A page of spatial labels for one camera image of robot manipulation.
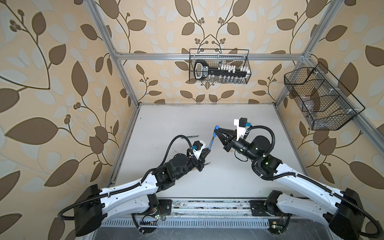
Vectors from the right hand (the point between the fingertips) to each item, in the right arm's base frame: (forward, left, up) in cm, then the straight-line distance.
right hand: (216, 131), depth 65 cm
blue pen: (-2, +2, -7) cm, 8 cm away
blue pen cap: (+1, 0, +1) cm, 2 cm away
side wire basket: (+14, -56, +2) cm, 58 cm away
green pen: (+19, +11, -33) cm, 40 cm away
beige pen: (0, +3, -33) cm, 33 cm away
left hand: (-3, +3, -10) cm, 11 cm away
